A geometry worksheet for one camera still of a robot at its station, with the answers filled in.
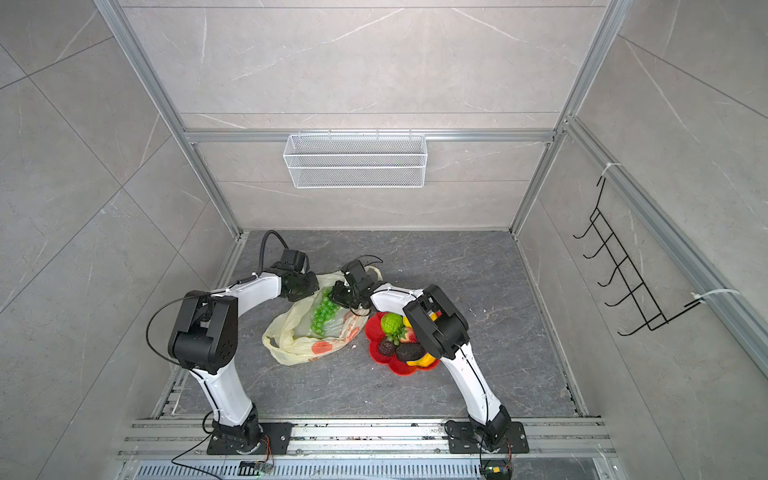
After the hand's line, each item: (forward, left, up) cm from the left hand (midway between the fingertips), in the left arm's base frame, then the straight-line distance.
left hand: (315, 280), depth 99 cm
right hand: (-5, -4, -2) cm, 7 cm away
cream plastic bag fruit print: (-22, +4, +2) cm, 22 cm away
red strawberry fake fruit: (-22, -31, +2) cm, 38 cm away
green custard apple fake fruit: (-18, -26, +1) cm, 31 cm away
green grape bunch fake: (-11, -5, 0) cm, 12 cm away
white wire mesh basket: (+32, -13, +25) cm, 43 cm away
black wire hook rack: (-31, -78, +29) cm, 89 cm away
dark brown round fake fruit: (-25, -24, +1) cm, 34 cm away
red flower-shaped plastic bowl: (-29, -25, -2) cm, 38 cm away
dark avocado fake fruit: (-26, -30, 0) cm, 40 cm away
